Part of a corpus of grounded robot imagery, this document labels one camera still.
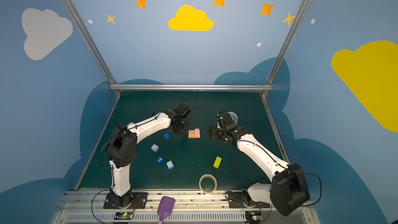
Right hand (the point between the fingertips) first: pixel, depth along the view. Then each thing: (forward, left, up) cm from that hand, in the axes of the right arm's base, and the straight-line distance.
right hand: (214, 130), depth 85 cm
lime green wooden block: (-13, -3, -13) cm, 19 cm away
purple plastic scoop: (-36, +22, -12) cm, 44 cm away
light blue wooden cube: (-7, +34, -11) cm, 37 cm away
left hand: (+3, +16, -7) cm, 18 cm away
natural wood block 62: (+5, +14, -12) cm, 19 cm away
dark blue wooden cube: (+1, +29, -11) cm, 31 cm away
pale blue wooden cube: (-16, +24, -11) cm, 31 cm away
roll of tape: (-21, +4, -12) cm, 24 cm away
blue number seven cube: (-14, +30, -12) cm, 35 cm away
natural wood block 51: (+3, +13, -12) cm, 18 cm away
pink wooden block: (+4, +10, -12) cm, 16 cm away
